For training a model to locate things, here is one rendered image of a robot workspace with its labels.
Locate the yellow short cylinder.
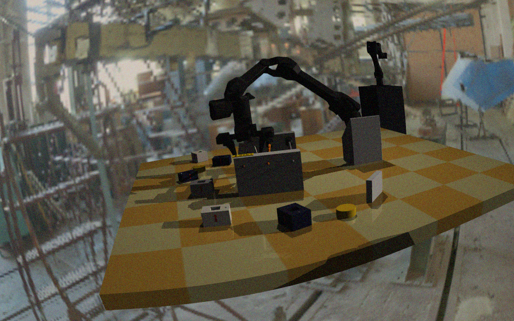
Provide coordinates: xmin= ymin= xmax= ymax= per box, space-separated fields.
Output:
xmin=336 ymin=204 xmax=356 ymax=219
xmin=193 ymin=165 xmax=206 ymax=173

